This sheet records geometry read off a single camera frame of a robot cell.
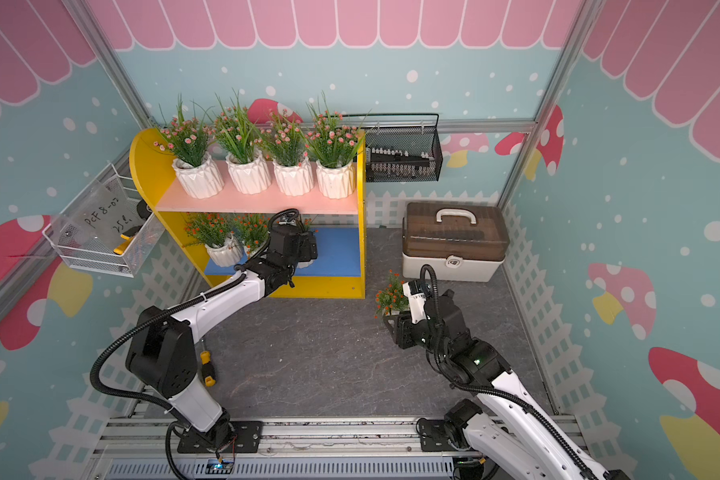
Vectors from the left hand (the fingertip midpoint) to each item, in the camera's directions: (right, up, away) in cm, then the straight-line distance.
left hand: (299, 241), depth 90 cm
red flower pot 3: (+4, +5, -7) cm, 9 cm away
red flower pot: (-21, +2, -8) cm, 23 cm away
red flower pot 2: (-11, +2, -8) cm, 14 cm away
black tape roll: (-39, +8, -10) cm, 41 cm away
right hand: (+27, -19, -17) cm, 37 cm away
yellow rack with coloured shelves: (+9, +8, +35) cm, 37 cm away
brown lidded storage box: (+49, 0, -1) cm, 49 cm away
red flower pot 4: (+28, -17, -8) cm, 33 cm away
